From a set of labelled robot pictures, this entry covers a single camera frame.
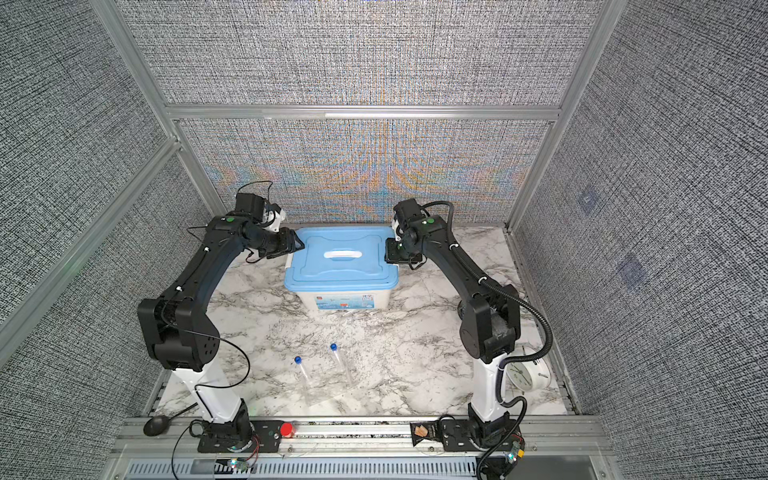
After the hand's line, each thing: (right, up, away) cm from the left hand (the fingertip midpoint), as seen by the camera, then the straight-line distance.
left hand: (298, 246), depth 88 cm
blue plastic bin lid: (+13, -4, -1) cm, 14 cm away
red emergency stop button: (0, -48, -11) cm, 49 cm away
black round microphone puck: (-32, -45, -14) cm, 57 cm away
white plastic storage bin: (+13, -16, +2) cm, 21 cm away
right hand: (+28, -3, +2) cm, 28 cm away
